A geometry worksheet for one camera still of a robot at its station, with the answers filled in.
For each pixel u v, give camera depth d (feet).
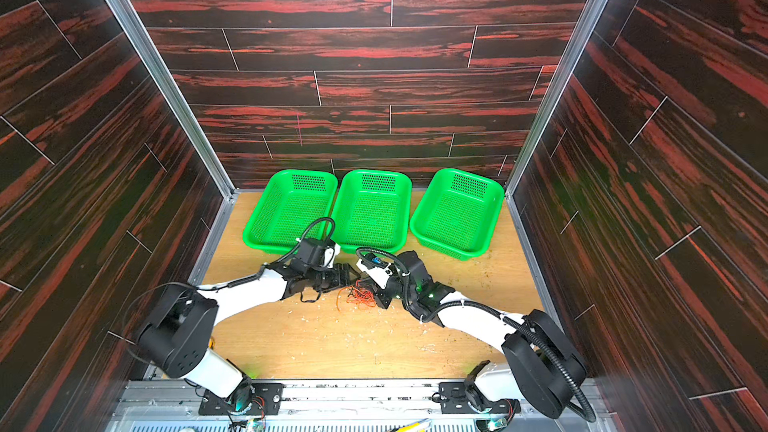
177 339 1.48
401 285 2.30
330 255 2.49
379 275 2.31
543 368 1.37
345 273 2.63
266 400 2.40
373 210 3.94
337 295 2.76
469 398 2.14
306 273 2.32
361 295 2.71
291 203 3.77
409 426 2.31
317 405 2.42
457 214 3.69
